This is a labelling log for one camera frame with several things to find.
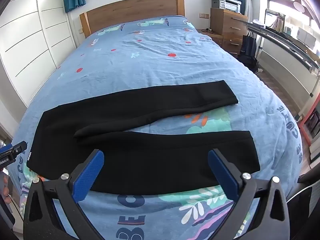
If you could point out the black tote bag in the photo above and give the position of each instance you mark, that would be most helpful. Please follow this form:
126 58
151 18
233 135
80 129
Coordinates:
248 45

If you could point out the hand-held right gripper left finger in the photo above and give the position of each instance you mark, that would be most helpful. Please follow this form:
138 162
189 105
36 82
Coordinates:
92 173

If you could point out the black backpack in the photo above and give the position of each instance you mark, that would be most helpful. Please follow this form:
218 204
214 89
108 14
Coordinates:
250 62

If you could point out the red metal frame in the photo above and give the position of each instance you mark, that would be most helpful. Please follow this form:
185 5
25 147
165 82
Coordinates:
305 127

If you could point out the grey printer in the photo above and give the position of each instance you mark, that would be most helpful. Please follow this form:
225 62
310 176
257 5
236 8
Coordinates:
225 3

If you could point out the wooden headboard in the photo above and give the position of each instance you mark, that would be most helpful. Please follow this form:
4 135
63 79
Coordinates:
132 10

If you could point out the round white lamp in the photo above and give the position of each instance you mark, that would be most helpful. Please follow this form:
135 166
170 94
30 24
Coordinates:
298 6

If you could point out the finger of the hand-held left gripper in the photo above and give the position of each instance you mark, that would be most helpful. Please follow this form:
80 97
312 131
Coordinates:
19 148

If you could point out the wall socket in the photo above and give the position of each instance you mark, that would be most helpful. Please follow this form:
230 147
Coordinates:
203 15

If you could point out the white wardrobe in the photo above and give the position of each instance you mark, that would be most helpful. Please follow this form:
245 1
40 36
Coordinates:
32 30

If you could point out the bed with blue printed sheet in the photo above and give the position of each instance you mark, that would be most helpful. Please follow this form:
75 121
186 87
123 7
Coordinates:
150 62

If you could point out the black pants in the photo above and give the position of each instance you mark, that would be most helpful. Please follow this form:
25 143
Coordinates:
140 160

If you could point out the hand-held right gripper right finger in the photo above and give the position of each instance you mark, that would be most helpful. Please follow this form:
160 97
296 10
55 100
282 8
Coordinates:
223 173

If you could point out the grey desk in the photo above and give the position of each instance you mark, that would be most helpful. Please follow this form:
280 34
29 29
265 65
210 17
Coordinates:
287 47

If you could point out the person's left hand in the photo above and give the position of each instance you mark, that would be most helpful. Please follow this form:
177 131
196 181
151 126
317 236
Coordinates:
6 182

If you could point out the wooden nightstand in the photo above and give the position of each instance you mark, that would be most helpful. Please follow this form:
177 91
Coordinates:
215 37

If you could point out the wooden dresser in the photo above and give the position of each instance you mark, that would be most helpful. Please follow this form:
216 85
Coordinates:
225 22

